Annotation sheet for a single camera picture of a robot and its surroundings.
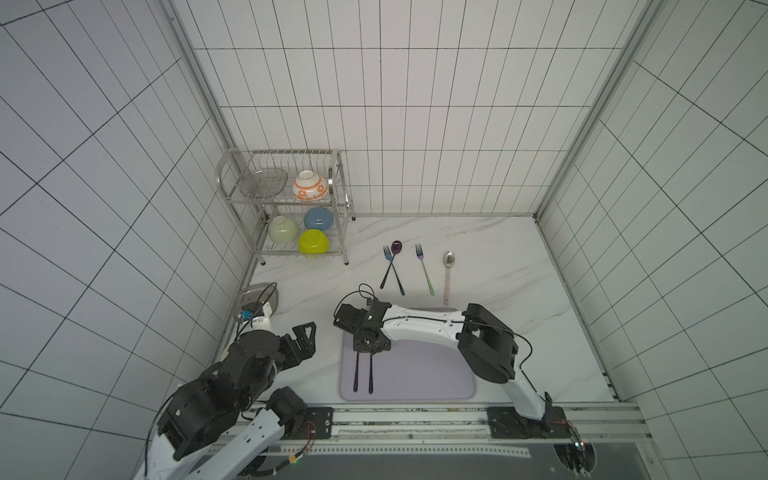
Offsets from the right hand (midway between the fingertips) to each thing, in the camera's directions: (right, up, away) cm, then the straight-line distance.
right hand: (356, 353), depth 85 cm
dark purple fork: (0, -6, -7) cm, 9 cm away
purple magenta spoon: (+12, +30, +23) cm, 39 cm away
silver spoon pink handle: (+31, +26, +18) cm, 44 cm away
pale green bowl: (-28, +37, +18) cm, 50 cm away
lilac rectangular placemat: (+15, -3, -4) cm, 16 cm away
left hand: (-12, +11, -19) cm, 25 cm away
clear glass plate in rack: (-31, +52, +9) cm, 61 cm away
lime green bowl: (-17, +33, +16) cm, 40 cm away
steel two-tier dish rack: (-20, +44, +2) cm, 49 cm away
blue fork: (+10, +27, +22) cm, 36 cm away
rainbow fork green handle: (+21, +27, +22) cm, 41 cm away
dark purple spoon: (+5, -4, -5) cm, 8 cm away
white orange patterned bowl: (-14, +49, 0) cm, 51 cm away
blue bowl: (-17, +41, +23) cm, 50 cm away
